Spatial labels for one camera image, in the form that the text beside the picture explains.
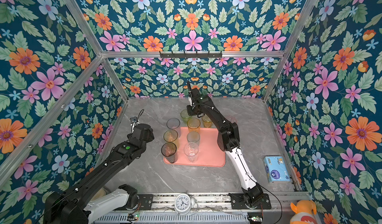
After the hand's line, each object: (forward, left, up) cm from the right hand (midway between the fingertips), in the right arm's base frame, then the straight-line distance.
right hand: (191, 111), depth 101 cm
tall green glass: (-19, +11, -1) cm, 22 cm away
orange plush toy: (-58, -54, -4) cm, 79 cm away
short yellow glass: (-3, -11, -8) cm, 14 cm away
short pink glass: (-28, -1, -2) cm, 28 cm away
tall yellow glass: (-12, -2, +1) cm, 12 cm away
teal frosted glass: (-19, -2, -4) cm, 19 cm away
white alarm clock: (-54, +2, -6) cm, 54 cm away
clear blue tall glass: (-14, +9, +4) cm, 17 cm away
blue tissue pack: (-39, -47, -4) cm, 61 cm away
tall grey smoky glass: (-30, +11, +2) cm, 32 cm away
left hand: (-21, +23, +10) cm, 33 cm away
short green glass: (-3, +4, -2) cm, 5 cm away
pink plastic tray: (-27, -13, -9) cm, 31 cm away
